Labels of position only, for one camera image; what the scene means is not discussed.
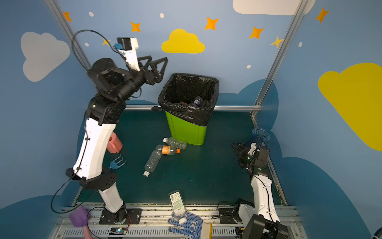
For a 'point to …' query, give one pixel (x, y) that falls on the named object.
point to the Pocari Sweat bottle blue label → (153, 161)
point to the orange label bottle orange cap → (168, 150)
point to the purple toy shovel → (79, 218)
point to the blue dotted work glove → (192, 225)
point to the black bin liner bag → (188, 97)
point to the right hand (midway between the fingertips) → (235, 148)
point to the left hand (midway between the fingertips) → (160, 58)
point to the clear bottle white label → (178, 206)
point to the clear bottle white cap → (175, 142)
